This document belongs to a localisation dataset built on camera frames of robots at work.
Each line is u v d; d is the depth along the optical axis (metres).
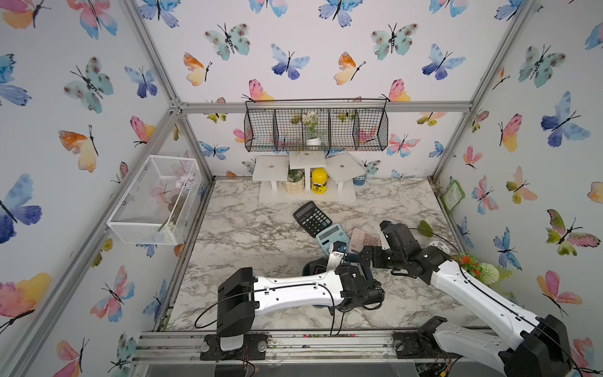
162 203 0.72
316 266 0.65
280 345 0.75
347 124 0.96
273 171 1.04
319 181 1.06
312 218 1.03
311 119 0.94
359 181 1.15
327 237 0.96
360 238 0.96
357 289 0.49
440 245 0.87
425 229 1.01
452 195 1.10
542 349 0.38
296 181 1.10
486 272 0.73
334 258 0.65
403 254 0.60
